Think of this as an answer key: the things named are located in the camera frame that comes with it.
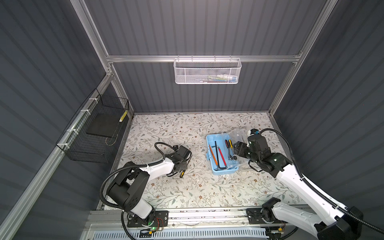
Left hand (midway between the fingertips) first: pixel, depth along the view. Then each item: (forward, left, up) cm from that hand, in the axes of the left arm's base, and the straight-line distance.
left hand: (182, 165), depth 92 cm
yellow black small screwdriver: (-6, 0, 0) cm, 6 cm away
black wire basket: (-2, +45, +28) cm, 53 cm away
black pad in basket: (+12, +39, +27) cm, 49 cm away
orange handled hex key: (+4, -21, 0) cm, 21 cm away
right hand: (-1, -32, +19) cm, 37 cm away
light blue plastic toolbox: (-6, -29, +9) cm, 31 cm away
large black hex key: (+4, -23, 0) cm, 23 cm away
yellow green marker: (+18, +31, +27) cm, 44 cm away
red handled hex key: (+5, -26, 0) cm, 27 cm away
